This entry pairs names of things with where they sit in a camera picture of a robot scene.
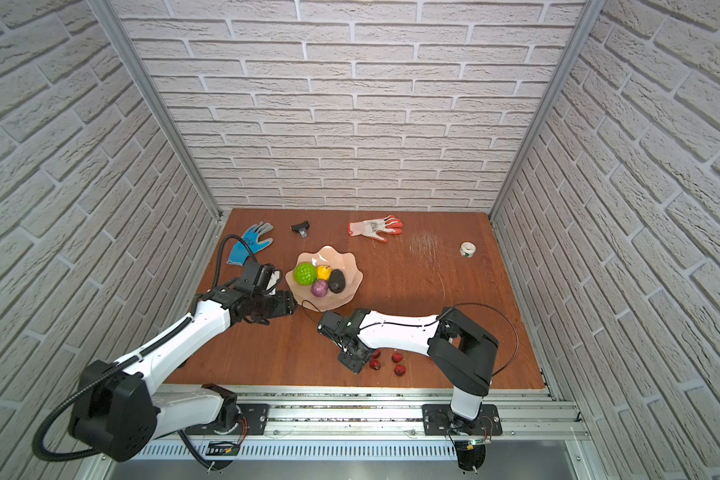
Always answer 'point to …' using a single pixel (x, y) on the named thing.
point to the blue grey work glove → (240, 252)
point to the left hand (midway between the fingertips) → (289, 301)
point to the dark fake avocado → (336, 281)
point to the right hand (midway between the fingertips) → (360, 356)
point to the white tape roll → (467, 249)
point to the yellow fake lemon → (324, 273)
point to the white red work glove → (372, 228)
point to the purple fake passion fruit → (320, 288)
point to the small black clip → (302, 228)
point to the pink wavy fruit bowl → (331, 257)
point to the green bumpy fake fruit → (305, 274)
